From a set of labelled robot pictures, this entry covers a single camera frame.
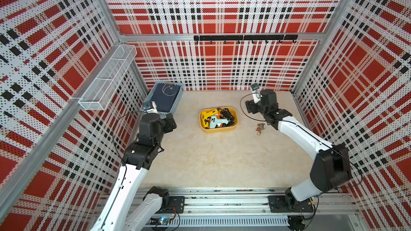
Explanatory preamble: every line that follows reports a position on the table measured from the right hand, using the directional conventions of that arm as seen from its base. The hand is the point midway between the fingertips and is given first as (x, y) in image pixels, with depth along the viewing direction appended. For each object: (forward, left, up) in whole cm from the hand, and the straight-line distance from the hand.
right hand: (256, 97), depth 86 cm
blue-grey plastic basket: (+17, +57, -16) cm, 61 cm away
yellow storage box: (+5, +10, -19) cm, 22 cm away
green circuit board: (-54, +47, -21) cm, 74 cm away
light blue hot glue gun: (-4, +23, -15) cm, 28 cm away
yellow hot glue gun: (+1, +29, -17) cm, 34 cm away
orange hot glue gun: (+1, +21, -19) cm, 28 cm away
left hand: (-17, +44, +6) cm, 48 cm away
